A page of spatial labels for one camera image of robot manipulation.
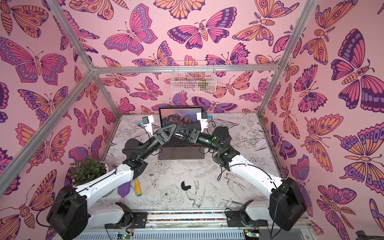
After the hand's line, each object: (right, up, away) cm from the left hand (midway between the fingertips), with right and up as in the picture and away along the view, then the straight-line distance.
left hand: (177, 127), depth 65 cm
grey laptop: (-3, -13, +35) cm, 38 cm away
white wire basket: (+7, +32, +31) cm, 45 cm away
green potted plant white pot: (-45, -21, +8) cm, 50 cm away
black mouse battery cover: (+1, -34, +19) cm, 39 cm away
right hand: (+1, -1, 0) cm, 2 cm away
